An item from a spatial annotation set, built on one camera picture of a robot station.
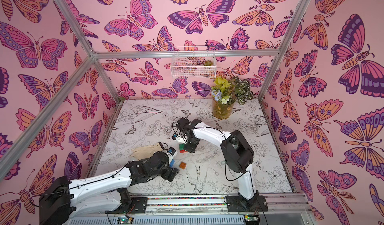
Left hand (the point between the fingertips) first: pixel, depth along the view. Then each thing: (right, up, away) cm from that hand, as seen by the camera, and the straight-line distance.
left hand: (174, 165), depth 81 cm
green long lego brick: (+4, +11, -1) cm, 12 cm away
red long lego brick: (+4, +6, +8) cm, 11 cm away
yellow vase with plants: (+31, +42, +15) cm, 54 cm away
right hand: (+9, +10, +10) cm, 17 cm away
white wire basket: (+10, +61, +14) cm, 64 cm away
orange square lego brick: (+4, -1, +5) cm, 6 cm away
